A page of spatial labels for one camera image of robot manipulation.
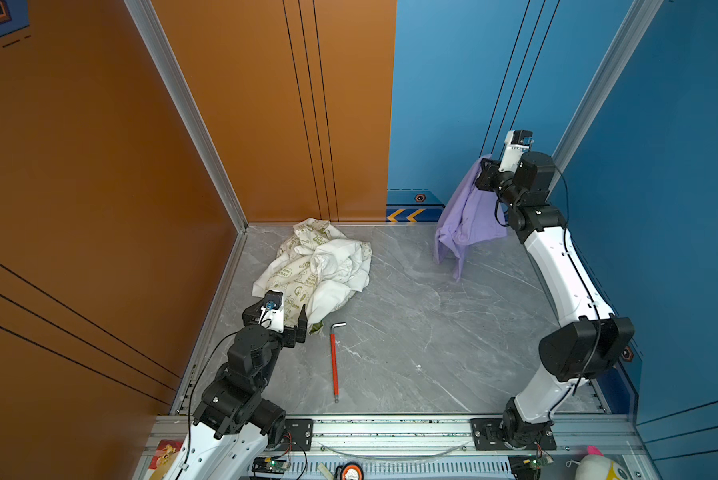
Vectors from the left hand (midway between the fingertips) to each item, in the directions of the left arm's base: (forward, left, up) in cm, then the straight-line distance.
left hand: (284, 301), depth 71 cm
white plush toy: (-30, -71, -18) cm, 79 cm away
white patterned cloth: (+17, -5, -8) cm, 19 cm away
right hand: (+31, -48, +20) cm, 61 cm away
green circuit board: (-30, +1, -24) cm, 39 cm away
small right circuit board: (-29, -60, -23) cm, 71 cm away
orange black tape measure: (-31, -17, -21) cm, 41 cm away
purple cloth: (+23, -48, +7) cm, 54 cm away
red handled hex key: (-5, -11, -23) cm, 26 cm away
